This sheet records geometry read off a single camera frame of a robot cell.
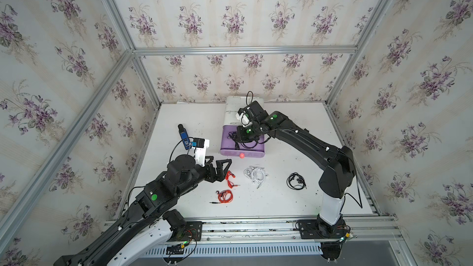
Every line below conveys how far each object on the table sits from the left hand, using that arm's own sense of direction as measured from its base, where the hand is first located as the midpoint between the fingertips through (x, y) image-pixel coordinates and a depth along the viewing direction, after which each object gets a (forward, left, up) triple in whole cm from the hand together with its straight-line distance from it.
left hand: (226, 162), depth 66 cm
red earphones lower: (-4, +1, -25) cm, 26 cm away
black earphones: (+3, -35, -24) cm, 42 cm away
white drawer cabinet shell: (+32, -2, -2) cm, 33 cm away
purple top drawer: (+13, 0, -11) cm, 17 cm away
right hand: (+15, -4, -7) cm, 17 cm away
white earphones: (+6, -14, -24) cm, 29 cm away
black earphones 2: (+16, -2, -6) cm, 18 cm away
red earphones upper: (+1, -1, -25) cm, 25 cm away
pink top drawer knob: (+8, -6, -9) cm, 14 cm away
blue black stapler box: (+28, +25, -24) cm, 44 cm away
